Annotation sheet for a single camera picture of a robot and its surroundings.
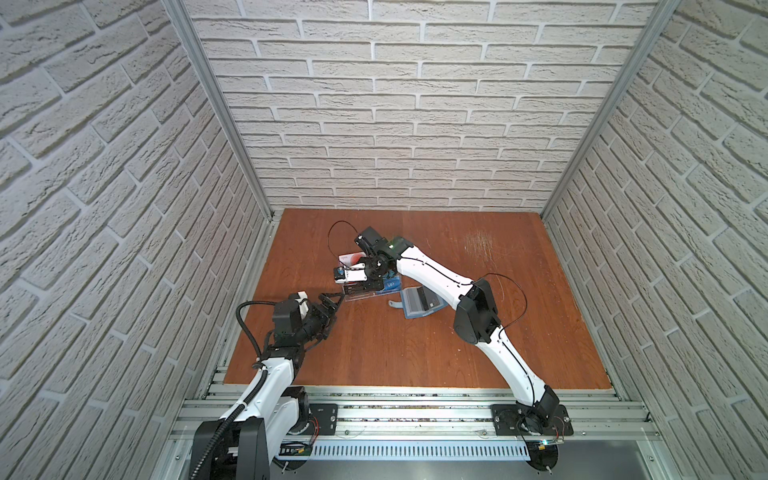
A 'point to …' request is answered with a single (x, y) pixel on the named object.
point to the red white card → (351, 258)
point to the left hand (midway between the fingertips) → (341, 301)
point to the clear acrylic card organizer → (355, 292)
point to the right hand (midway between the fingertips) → (361, 276)
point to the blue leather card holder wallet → (419, 301)
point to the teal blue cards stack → (392, 282)
